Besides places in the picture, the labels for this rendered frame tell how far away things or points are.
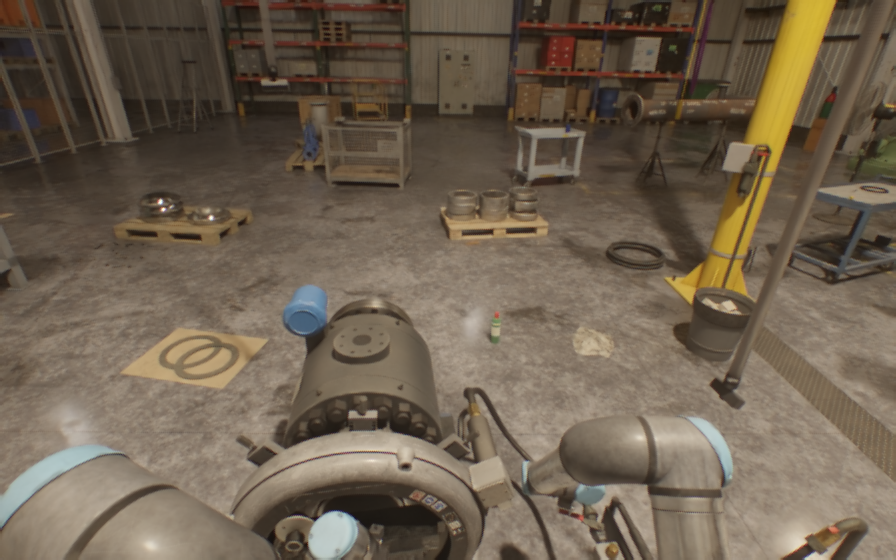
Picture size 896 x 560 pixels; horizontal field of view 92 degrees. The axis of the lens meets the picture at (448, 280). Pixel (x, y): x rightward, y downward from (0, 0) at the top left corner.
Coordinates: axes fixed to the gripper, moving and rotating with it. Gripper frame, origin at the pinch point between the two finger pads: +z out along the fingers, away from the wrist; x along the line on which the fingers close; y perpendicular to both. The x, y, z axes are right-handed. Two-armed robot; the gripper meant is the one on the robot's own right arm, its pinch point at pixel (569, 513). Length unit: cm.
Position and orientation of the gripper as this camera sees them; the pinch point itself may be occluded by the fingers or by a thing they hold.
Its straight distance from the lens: 177.6
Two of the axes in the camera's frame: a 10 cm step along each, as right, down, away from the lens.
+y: -9.3, -1.8, 3.2
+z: -0.2, 8.9, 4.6
